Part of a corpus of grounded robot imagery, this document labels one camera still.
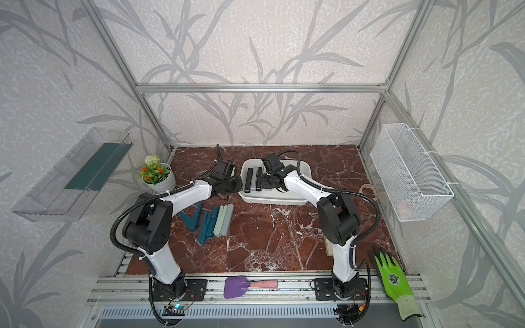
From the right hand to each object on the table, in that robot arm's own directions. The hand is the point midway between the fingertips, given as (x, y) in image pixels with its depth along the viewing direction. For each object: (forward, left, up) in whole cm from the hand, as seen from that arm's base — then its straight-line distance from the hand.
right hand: (267, 180), depth 94 cm
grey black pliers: (+5, +4, -6) cm, 9 cm away
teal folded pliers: (-17, +24, -7) cm, 31 cm away
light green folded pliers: (-17, +21, -7) cm, 28 cm away
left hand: (-1, +11, -2) cm, 12 cm away
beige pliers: (-29, -26, -8) cm, 39 cm away
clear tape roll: (+2, -52, -10) cm, 53 cm away
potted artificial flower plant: (-1, +48, +6) cm, 49 cm away
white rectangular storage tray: (-2, +8, -7) cm, 11 cm away
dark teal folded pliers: (-19, +27, -9) cm, 34 cm away
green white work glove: (-41, -48, -8) cm, 64 cm away
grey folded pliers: (-16, +17, -8) cm, 25 cm away
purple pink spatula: (-42, +11, -8) cm, 44 cm away
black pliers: (+4, +9, -7) cm, 12 cm away
